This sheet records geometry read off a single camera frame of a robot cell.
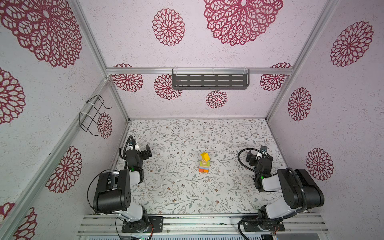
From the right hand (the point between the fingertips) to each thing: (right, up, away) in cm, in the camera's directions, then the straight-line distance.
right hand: (260, 150), depth 91 cm
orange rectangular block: (-33, -13, +1) cm, 35 cm away
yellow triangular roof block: (-34, -2, -6) cm, 34 cm away
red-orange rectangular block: (-36, -12, +1) cm, 38 cm away
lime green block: (-32, -8, -2) cm, 33 cm away
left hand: (-74, +1, +3) cm, 74 cm away
